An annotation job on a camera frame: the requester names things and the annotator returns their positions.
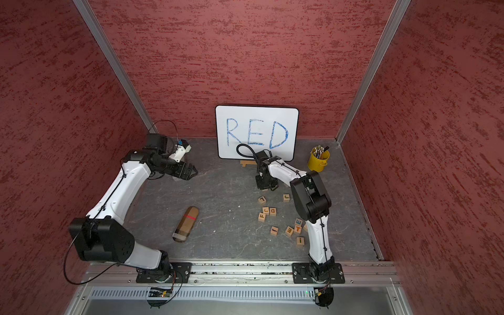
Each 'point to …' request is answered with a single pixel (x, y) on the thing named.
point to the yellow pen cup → (317, 165)
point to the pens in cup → (318, 151)
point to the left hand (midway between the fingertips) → (186, 173)
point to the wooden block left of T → (289, 231)
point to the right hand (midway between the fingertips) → (264, 189)
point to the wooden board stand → (244, 163)
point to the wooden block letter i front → (300, 241)
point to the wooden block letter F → (262, 217)
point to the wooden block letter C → (266, 210)
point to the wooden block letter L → (262, 200)
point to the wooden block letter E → (298, 222)
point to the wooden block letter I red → (273, 231)
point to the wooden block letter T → (298, 229)
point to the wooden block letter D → (272, 211)
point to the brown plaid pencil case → (186, 224)
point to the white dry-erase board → (272, 128)
